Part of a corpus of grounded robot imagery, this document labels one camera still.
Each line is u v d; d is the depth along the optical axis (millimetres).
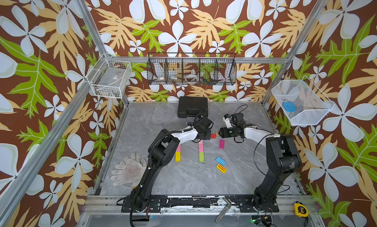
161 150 571
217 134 985
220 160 886
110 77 857
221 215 706
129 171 841
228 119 889
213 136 985
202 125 802
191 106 1086
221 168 858
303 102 819
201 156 908
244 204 734
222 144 980
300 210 709
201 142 934
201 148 932
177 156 906
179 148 927
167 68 980
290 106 825
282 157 494
